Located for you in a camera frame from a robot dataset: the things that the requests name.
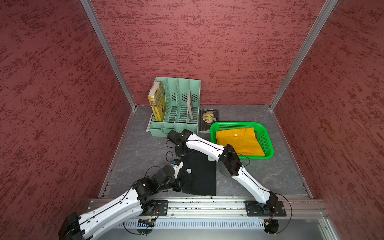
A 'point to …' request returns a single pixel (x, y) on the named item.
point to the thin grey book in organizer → (189, 105)
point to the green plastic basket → (262, 136)
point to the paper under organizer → (148, 128)
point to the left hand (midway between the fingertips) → (185, 184)
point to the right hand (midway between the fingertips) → (183, 157)
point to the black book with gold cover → (208, 117)
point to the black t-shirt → (198, 175)
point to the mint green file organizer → (182, 102)
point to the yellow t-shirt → (243, 141)
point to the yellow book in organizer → (157, 98)
